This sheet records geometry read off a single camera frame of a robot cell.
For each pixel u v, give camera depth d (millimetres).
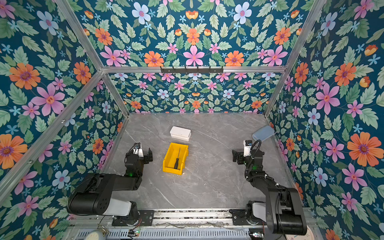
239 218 734
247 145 770
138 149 767
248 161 782
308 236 663
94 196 432
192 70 932
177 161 909
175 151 980
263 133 1053
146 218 735
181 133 1016
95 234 663
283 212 414
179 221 734
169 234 703
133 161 713
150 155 859
